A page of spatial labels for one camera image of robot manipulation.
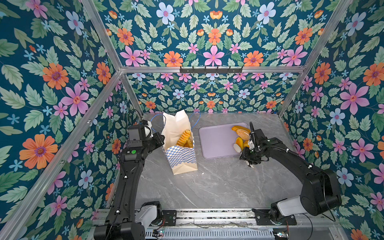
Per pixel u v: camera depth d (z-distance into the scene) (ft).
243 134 3.22
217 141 3.36
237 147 3.01
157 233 2.36
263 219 2.40
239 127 3.47
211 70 3.06
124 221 1.23
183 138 3.14
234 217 2.46
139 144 1.80
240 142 3.22
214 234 2.51
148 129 1.99
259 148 2.05
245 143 3.16
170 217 2.41
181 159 2.63
